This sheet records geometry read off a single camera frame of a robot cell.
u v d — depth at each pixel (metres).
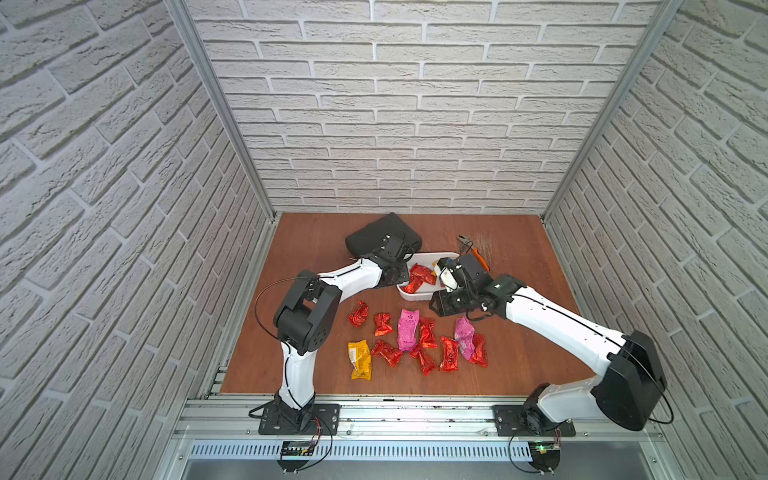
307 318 0.51
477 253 1.06
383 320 0.89
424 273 0.99
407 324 0.85
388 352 0.83
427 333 0.87
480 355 0.83
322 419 0.73
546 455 0.70
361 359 0.80
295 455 0.71
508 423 0.74
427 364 0.80
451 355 0.83
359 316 0.90
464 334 0.85
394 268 0.74
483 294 0.59
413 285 0.97
